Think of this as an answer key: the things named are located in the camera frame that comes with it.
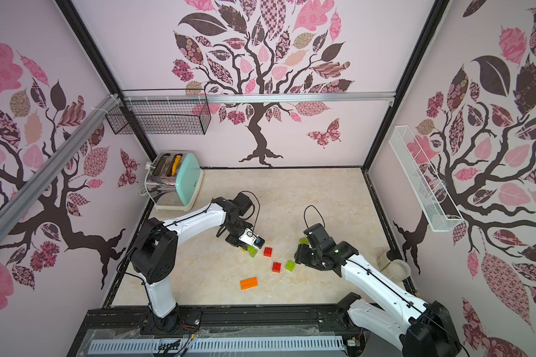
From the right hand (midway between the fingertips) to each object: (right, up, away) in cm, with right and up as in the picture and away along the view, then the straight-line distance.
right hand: (301, 261), depth 80 cm
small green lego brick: (+3, +5, +12) cm, 13 cm away
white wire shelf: (+46, +24, -5) cm, 52 cm away
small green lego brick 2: (-3, -3, +5) cm, 7 cm away
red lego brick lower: (-9, -4, +3) cm, 10 cm away
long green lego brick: (-19, +2, +5) cm, 19 cm away
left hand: (-22, +5, +8) cm, 24 cm away
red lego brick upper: (-12, +1, +7) cm, 14 cm away
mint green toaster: (-53, +31, +12) cm, 62 cm away
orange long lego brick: (-20, -9, +1) cm, 22 cm away
